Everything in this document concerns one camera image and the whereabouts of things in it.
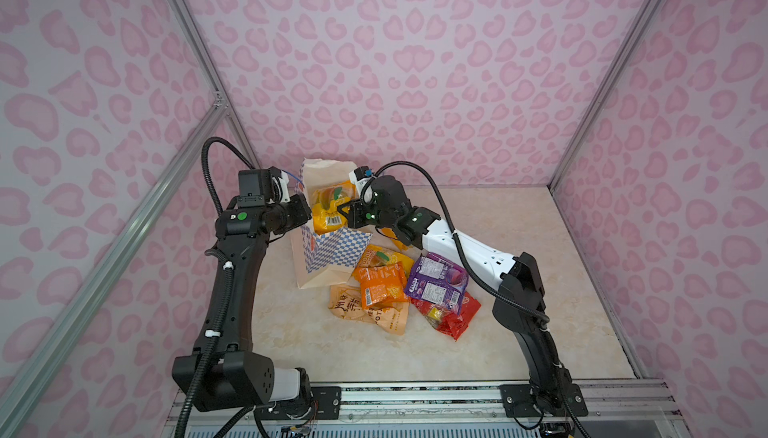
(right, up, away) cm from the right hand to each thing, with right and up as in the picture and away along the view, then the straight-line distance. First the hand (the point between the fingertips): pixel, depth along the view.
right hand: (338, 205), depth 77 cm
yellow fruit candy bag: (+9, -15, +18) cm, 25 cm away
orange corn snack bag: (+11, -22, +7) cm, 26 cm away
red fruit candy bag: (+30, -32, +5) cm, 44 cm away
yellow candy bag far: (+14, -7, -13) cm, 20 cm away
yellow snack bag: (-3, -3, +1) cm, 4 cm away
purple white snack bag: (+26, -21, +8) cm, 35 cm away
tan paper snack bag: (+1, -27, +7) cm, 28 cm away
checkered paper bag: (-3, -14, +6) cm, 16 cm away
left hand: (-6, +1, -2) cm, 7 cm away
